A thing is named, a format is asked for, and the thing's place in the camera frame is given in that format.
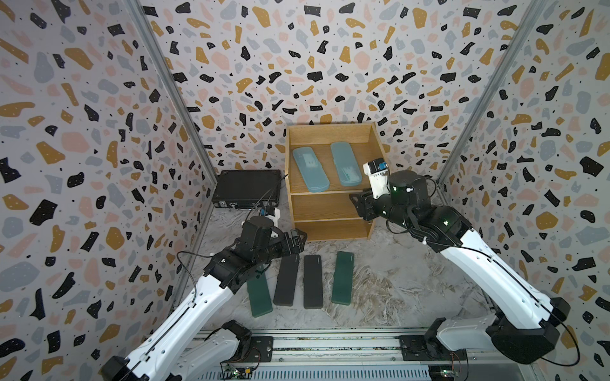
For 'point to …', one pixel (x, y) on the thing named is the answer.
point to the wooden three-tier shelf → (326, 167)
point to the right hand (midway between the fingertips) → (358, 195)
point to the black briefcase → (246, 189)
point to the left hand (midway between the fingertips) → (298, 235)
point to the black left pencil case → (286, 283)
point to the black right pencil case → (313, 282)
